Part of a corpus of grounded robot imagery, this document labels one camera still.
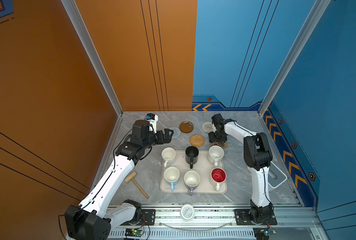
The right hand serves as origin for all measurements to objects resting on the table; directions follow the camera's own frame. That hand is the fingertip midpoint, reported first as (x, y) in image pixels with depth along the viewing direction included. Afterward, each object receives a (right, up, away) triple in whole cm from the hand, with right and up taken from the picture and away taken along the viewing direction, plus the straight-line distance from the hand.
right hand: (213, 140), depth 103 cm
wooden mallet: (-51, -19, -17) cm, 57 cm away
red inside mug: (-1, -19, -18) cm, 26 cm away
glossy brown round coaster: (-19, +9, +8) cm, 23 cm away
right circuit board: (+17, -41, -33) cm, 55 cm away
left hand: (-30, +7, -27) cm, 41 cm away
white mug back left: (-30, -7, -14) cm, 34 cm away
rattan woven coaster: (-12, 0, -1) cm, 12 cm away
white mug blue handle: (-28, -19, -16) cm, 38 cm away
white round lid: (-20, -31, -33) cm, 50 cm away
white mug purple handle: (-16, -21, -18) cm, 32 cm away
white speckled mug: (-1, -8, -9) cm, 12 cm away
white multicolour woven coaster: (-3, +9, +7) cm, 12 cm away
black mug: (-16, -7, -12) cm, 21 cm away
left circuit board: (-45, -41, -32) cm, 69 cm away
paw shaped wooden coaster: (+6, -3, -4) cm, 8 cm away
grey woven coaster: (-26, +5, +5) cm, 27 cm away
